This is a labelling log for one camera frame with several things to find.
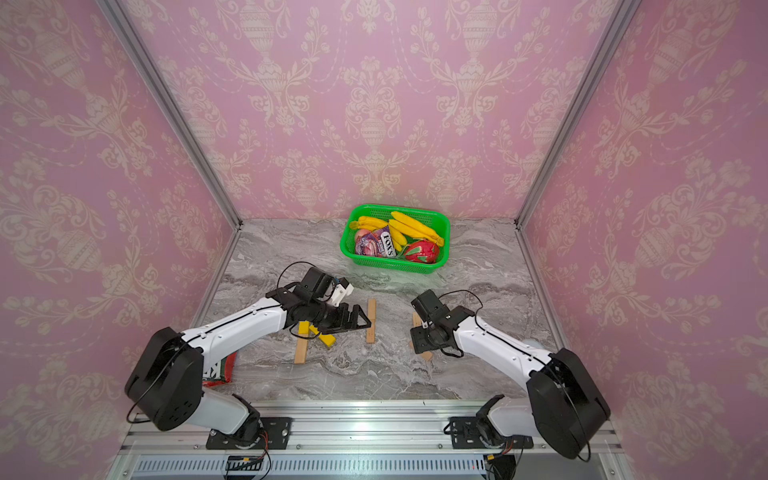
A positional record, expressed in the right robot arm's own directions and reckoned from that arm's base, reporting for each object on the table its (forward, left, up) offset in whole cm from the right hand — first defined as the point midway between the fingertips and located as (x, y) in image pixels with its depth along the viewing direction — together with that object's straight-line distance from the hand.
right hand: (421, 342), depth 85 cm
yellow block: (+4, +27, -3) cm, 28 cm away
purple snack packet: (+35, +13, +4) cm, 37 cm away
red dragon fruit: (+29, -3, +5) cm, 30 cm away
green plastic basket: (+46, -10, +3) cm, 47 cm away
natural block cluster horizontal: (+5, +15, -2) cm, 15 cm away
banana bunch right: (+42, +2, +4) cm, 43 cm away
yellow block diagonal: (-2, +29, +17) cm, 34 cm away
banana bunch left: (+44, +15, +5) cm, 47 cm away
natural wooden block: (0, +36, -4) cm, 36 cm away
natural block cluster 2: (-1, +2, +17) cm, 17 cm away
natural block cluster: (+12, +14, -2) cm, 18 cm away
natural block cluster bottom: (-3, -2, -3) cm, 4 cm away
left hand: (+2, +17, +6) cm, 18 cm away
